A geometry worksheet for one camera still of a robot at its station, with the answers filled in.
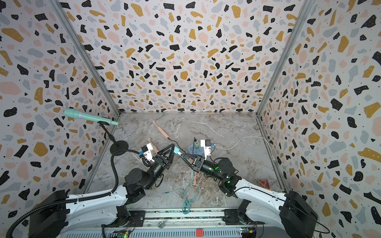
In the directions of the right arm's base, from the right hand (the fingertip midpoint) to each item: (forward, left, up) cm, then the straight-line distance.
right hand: (185, 158), depth 63 cm
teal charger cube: (+3, +4, +1) cm, 6 cm away
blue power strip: (+21, 0, -27) cm, 34 cm away
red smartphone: (+1, -43, -30) cm, 52 cm away
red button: (-23, -6, -31) cm, 39 cm away
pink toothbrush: (+36, +23, -28) cm, 51 cm away
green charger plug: (+22, -3, -23) cm, 32 cm away
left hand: (+4, +3, +2) cm, 5 cm away
